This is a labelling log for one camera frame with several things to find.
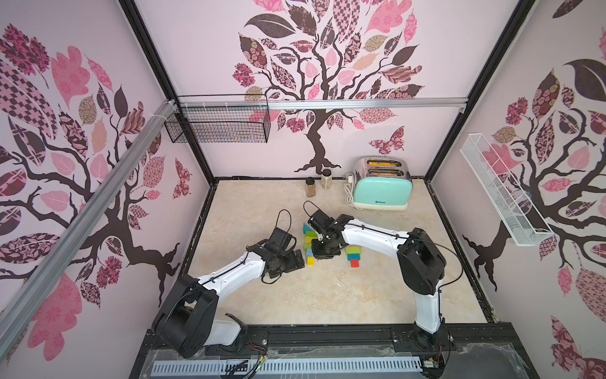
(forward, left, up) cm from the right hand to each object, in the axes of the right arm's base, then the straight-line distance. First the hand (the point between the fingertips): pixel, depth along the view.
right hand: (318, 258), depth 88 cm
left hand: (-4, +9, -1) cm, 10 cm away
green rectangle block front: (+1, +4, +9) cm, 10 cm away
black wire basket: (+70, +49, +15) cm, 87 cm away
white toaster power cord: (+34, -16, +4) cm, 38 cm away
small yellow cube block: (0, +3, -2) cm, 3 cm away
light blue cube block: (-2, +3, +8) cm, 9 cm away
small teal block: (+2, -15, -4) cm, 15 cm away
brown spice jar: (+34, +2, +3) cm, 34 cm away
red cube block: (-1, -14, -3) cm, 15 cm away
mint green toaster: (+30, -29, +10) cm, 43 cm away
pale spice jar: (+40, -6, +3) cm, 40 cm away
